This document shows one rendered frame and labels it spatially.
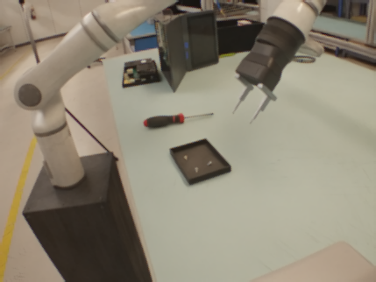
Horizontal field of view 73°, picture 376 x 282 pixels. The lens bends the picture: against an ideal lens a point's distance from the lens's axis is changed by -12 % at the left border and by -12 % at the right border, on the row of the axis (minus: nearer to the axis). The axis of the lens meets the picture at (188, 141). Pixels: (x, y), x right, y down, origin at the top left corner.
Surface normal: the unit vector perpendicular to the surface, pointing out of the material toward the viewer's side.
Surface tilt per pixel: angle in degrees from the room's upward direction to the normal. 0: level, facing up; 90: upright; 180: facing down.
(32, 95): 91
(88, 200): 0
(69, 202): 0
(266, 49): 54
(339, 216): 0
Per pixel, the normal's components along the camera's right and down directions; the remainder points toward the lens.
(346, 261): -0.15, -0.91
